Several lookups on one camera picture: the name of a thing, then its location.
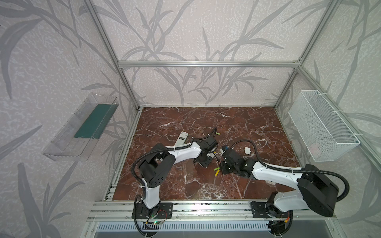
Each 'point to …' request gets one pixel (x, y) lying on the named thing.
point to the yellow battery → (217, 172)
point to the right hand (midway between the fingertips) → (220, 160)
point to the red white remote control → (181, 139)
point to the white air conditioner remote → (212, 154)
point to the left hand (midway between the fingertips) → (206, 157)
